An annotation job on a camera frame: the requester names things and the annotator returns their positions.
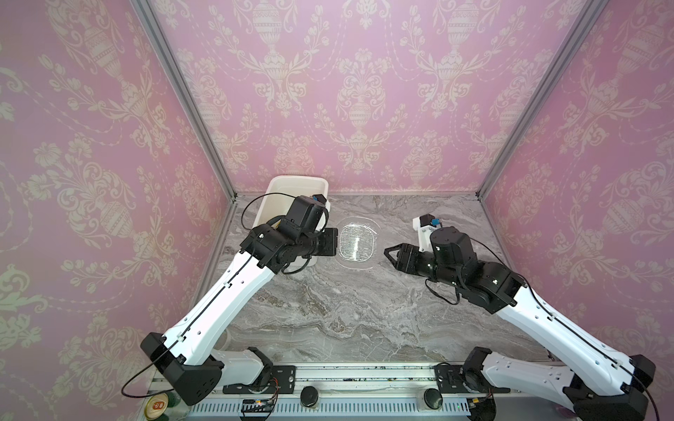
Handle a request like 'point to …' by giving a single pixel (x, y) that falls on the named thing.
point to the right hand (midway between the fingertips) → (390, 253)
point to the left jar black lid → (309, 396)
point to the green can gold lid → (156, 405)
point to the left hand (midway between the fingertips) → (339, 242)
